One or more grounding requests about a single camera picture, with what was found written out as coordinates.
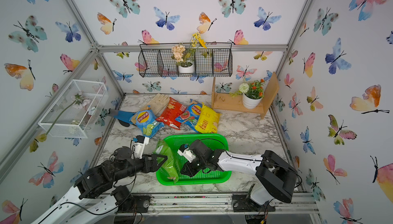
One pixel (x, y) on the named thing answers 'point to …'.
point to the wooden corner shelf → (235, 101)
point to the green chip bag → (169, 169)
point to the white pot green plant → (252, 92)
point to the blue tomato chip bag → (190, 116)
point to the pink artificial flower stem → (78, 99)
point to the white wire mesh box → (74, 112)
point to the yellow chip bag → (207, 121)
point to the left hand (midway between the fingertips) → (163, 158)
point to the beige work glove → (158, 104)
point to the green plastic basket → (216, 141)
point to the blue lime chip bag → (148, 122)
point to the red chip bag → (169, 115)
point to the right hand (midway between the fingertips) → (182, 171)
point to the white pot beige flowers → (184, 66)
